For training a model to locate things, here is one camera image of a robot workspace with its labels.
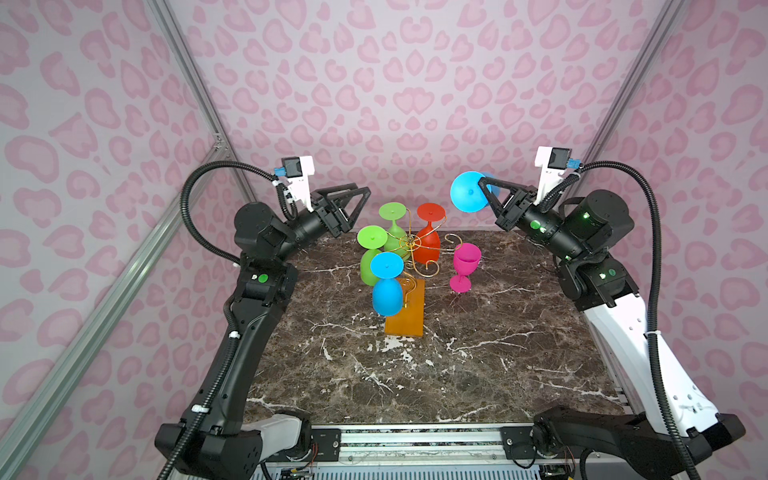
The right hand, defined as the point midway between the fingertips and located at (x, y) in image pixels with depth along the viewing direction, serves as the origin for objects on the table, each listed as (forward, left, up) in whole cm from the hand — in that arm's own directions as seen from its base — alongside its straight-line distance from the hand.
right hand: (482, 182), depth 52 cm
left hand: (0, +21, -1) cm, 21 cm away
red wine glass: (+6, +8, -24) cm, 26 cm away
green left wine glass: (+6, +22, -21) cm, 31 cm away
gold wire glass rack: (+6, +11, -24) cm, 27 cm away
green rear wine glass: (+7, +15, -23) cm, 29 cm away
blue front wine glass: (-5, +18, -29) cm, 34 cm away
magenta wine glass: (+16, -6, -41) cm, 44 cm away
